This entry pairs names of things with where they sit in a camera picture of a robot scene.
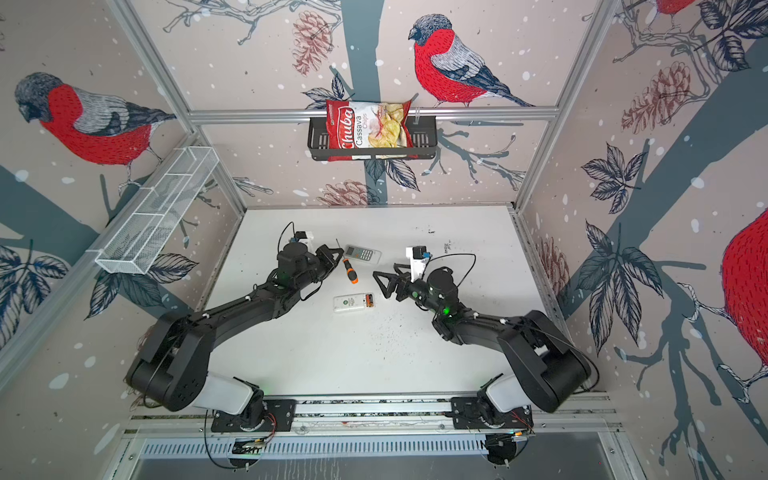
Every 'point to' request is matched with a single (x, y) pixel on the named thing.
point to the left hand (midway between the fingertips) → (345, 248)
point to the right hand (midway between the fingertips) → (379, 276)
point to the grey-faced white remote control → (366, 255)
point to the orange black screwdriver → (351, 273)
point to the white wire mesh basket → (138, 238)
